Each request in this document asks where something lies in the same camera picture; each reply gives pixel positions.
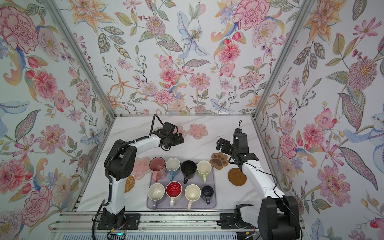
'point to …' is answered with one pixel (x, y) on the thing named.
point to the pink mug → (158, 166)
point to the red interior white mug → (174, 191)
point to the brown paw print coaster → (218, 160)
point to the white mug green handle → (204, 167)
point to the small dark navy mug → (207, 193)
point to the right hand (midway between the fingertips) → (223, 143)
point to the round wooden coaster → (236, 177)
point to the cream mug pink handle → (192, 193)
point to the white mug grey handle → (155, 193)
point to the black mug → (188, 168)
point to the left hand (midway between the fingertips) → (182, 141)
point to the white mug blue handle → (172, 165)
